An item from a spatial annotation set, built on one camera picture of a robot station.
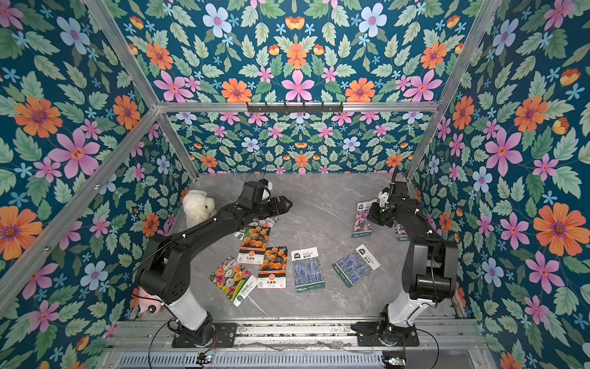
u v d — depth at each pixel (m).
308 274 0.86
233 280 0.86
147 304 0.75
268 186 0.83
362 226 0.92
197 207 0.84
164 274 0.46
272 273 0.86
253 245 0.94
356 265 0.89
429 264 0.47
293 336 0.75
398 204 0.64
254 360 0.70
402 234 0.98
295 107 0.92
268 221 1.01
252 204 0.71
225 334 0.74
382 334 0.68
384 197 0.86
